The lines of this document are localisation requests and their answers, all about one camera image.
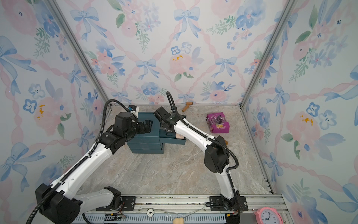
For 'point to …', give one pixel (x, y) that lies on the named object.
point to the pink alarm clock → (268, 215)
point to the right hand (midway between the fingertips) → (168, 125)
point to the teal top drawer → (169, 137)
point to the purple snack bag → (217, 123)
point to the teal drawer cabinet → (153, 142)
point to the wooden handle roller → (188, 103)
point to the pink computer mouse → (179, 136)
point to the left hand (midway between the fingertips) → (146, 121)
